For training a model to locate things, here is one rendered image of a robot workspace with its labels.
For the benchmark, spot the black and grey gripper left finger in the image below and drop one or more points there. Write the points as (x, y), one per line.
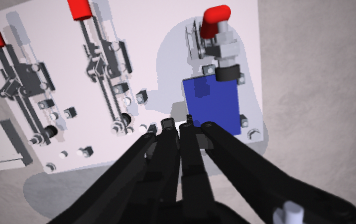
(113, 196)

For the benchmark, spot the blue rectangular plate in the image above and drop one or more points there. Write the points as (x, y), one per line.
(210, 100)

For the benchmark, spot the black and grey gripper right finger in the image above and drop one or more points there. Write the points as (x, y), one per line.
(275, 197)

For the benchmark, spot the white fixture plate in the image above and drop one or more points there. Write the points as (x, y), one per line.
(154, 33)

